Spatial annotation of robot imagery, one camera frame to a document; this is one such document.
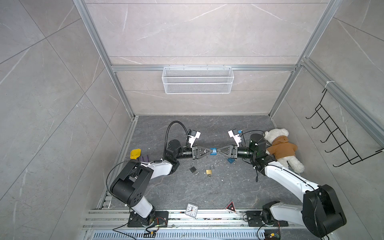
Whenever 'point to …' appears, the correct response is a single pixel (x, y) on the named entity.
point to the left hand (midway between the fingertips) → (211, 150)
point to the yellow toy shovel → (135, 153)
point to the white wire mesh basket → (197, 80)
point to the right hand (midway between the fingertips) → (217, 150)
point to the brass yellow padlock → (209, 172)
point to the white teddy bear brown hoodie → (283, 151)
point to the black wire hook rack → (334, 142)
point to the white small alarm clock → (191, 210)
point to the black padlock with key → (193, 169)
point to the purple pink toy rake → (147, 160)
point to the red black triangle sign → (231, 207)
